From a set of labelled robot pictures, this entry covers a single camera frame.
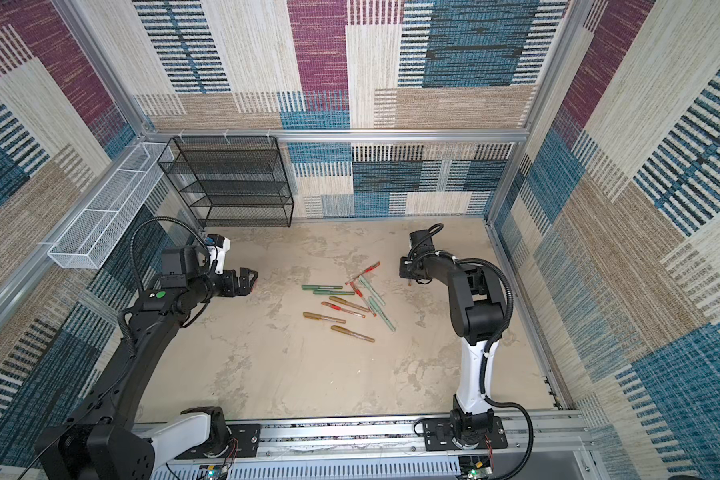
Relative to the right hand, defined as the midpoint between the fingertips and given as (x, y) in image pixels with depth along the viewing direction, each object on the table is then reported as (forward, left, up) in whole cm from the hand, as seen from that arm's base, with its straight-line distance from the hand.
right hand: (408, 272), depth 104 cm
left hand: (-12, +48, +22) cm, 54 cm away
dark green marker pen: (-6, +30, +1) cm, 31 cm away
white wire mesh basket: (-13, +80, +34) cm, 88 cm away
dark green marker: (-7, +27, 0) cm, 28 cm away
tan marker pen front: (-21, +21, -1) cm, 30 cm away
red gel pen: (-13, +23, -1) cm, 26 cm away
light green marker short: (-15, +11, 0) cm, 18 cm away
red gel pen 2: (-8, +17, 0) cm, 19 cm away
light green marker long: (-7, +12, 0) cm, 14 cm away
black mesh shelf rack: (+30, +62, +18) cm, 71 cm away
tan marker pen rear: (-12, +20, 0) cm, 23 cm away
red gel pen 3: (+2, +14, -1) cm, 14 cm away
